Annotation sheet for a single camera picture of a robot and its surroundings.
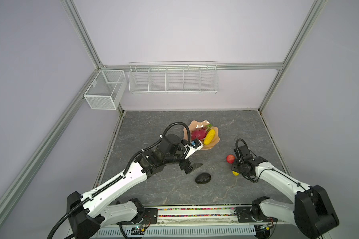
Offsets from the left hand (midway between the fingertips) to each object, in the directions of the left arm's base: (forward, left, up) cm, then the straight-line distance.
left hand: (196, 156), depth 68 cm
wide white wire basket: (+58, +11, +4) cm, 59 cm away
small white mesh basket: (+57, +57, -4) cm, 81 cm away
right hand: (+2, -26, -22) cm, 34 cm away
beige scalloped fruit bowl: (+28, +3, -21) cm, 35 cm away
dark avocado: (-4, -4, -19) cm, 20 cm away
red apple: (+7, -23, -20) cm, 31 cm away
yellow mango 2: (+23, -12, -19) cm, 32 cm away
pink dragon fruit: (+26, -7, -18) cm, 32 cm away
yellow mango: (-2, -23, -19) cm, 30 cm away
